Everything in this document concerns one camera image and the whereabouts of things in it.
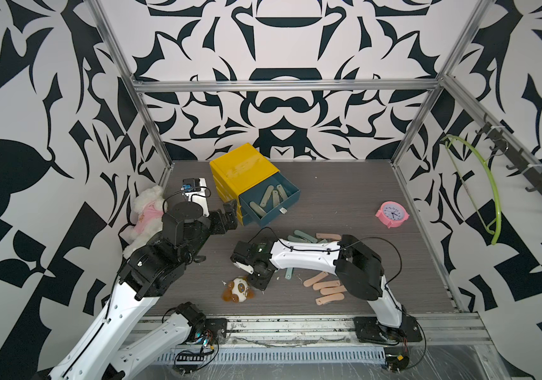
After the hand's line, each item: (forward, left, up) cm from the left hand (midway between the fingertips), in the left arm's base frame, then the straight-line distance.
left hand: (217, 198), depth 64 cm
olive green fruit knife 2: (+16, -19, -19) cm, 31 cm away
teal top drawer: (+11, -16, -20) cm, 28 cm away
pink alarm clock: (+13, -65, -32) cm, 74 cm away
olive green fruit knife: (+14, -13, -18) cm, 26 cm away
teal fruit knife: (+5, -23, -34) cm, 42 cm away
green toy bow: (-10, -77, -9) cm, 78 cm away
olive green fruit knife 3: (+9, -10, -19) cm, 23 cm away
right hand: (-9, -9, -34) cm, 37 cm away
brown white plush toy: (-15, -3, -31) cm, 35 cm away
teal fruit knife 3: (-9, -21, -34) cm, 41 cm away
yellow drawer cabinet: (+16, -4, -7) cm, 18 cm away
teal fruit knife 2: (+5, -28, -34) cm, 44 cm away
